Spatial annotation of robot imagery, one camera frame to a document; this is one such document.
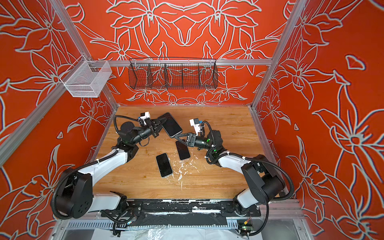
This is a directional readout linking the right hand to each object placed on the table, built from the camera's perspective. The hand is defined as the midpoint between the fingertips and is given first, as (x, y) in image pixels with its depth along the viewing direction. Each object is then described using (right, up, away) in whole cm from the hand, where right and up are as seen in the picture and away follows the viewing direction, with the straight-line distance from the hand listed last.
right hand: (175, 139), depth 70 cm
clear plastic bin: (-59, +35, +22) cm, 72 cm away
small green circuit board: (+34, -41, -2) cm, 54 cm away
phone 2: (-2, +6, +1) cm, 7 cm away
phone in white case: (-9, -19, +21) cm, 29 cm away
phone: (+2, -10, +24) cm, 26 cm away
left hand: (-4, +10, +2) cm, 11 cm away
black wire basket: (-4, +41, +28) cm, 49 cm away
